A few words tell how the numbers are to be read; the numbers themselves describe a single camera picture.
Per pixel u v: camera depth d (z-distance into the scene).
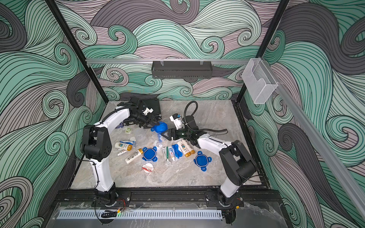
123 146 0.90
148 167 0.83
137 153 0.88
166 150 0.90
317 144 0.52
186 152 0.88
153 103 1.17
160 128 0.88
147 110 0.87
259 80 0.78
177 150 0.91
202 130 0.70
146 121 0.81
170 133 0.74
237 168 0.45
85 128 0.52
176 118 0.78
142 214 0.76
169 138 0.76
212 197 0.73
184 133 0.74
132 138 0.97
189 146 0.92
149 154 0.90
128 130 1.01
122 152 0.90
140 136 0.88
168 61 0.93
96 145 0.53
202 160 0.89
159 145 0.93
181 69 0.95
